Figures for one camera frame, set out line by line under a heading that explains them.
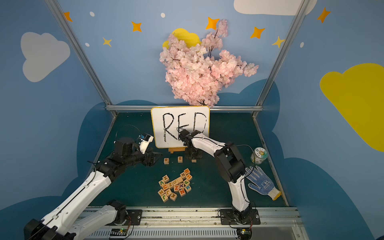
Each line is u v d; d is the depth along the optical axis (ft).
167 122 2.88
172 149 3.10
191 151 2.63
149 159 2.18
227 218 2.44
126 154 1.91
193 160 3.05
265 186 2.76
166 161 3.03
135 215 2.46
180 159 3.05
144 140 2.17
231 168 1.73
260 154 2.94
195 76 2.14
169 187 2.69
